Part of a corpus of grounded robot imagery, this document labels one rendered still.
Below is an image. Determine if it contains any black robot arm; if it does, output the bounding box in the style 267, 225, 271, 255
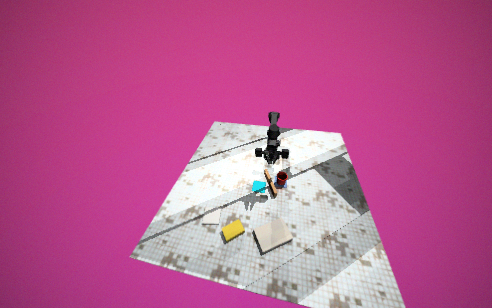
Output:
265, 112, 281, 161

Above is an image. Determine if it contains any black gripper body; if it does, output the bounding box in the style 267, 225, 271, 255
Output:
255, 147, 289, 159

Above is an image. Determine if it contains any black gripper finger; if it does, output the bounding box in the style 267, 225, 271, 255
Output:
272, 152, 280, 166
263, 151, 270, 165

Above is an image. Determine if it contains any yellow box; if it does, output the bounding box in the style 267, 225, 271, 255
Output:
222, 219, 245, 242

